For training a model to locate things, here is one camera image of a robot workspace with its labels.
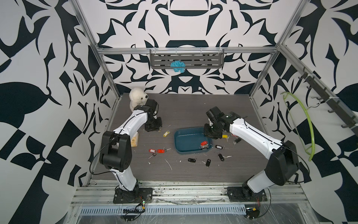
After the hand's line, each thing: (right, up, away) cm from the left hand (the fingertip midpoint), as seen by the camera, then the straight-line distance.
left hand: (158, 125), depth 91 cm
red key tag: (+30, -12, +3) cm, 32 cm away
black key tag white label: (+39, -14, +1) cm, 41 cm away
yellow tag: (+44, -7, +3) cm, 44 cm away
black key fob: (+39, -19, -4) cm, 44 cm away
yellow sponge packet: (-15, -9, -1) cm, 18 cm away
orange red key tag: (+2, -16, -2) cm, 16 cm away
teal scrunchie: (+13, +39, +1) cm, 41 cm away
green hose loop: (+74, -10, -26) cm, 79 cm away
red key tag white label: (-4, -15, -1) cm, 16 cm away
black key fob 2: (+32, -21, -4) cm, 38 cm away
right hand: (+28, -3, -7) cm, 29 cm away
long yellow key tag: (+5, -6, +6) cm, 10 cm away
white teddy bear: (-14, +18, +3) cm, 23 cm away
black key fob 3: (+21, -21, -4) cm, 30 cm away
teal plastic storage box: (+19, -9, +1) cm, 21 cm away
